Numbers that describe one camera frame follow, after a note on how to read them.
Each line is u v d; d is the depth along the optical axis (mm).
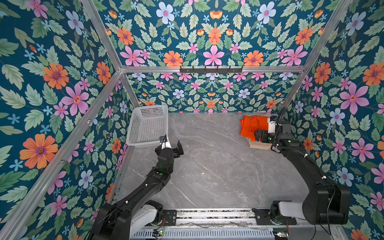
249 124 1065
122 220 401
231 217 750
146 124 1119
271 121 750
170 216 738
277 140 634
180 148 768
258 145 1008
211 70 933
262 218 732
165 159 605
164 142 698
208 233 703
